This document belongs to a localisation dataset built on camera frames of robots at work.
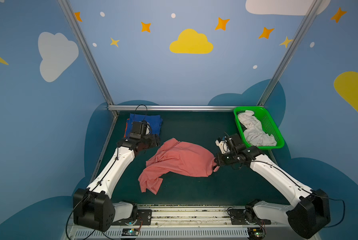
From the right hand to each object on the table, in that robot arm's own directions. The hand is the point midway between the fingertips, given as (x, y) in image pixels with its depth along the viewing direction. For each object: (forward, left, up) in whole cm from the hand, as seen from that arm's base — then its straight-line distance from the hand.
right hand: (216, 158), depth 81 cm
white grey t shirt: (+26, -31, -10) cm, 42 cm away
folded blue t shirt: (+31, +40, -6) cm, 51 cm away
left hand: (+7, +33, +6) cm, 34 cm away
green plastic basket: (+34, -43, -9) cm, 55 cm away
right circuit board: (-32, -18, -14) cm, 40 cm away
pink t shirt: (+4, +22, -10) cm, 24 cm away
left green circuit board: (-35, +42, -13) cm, 56 cm away
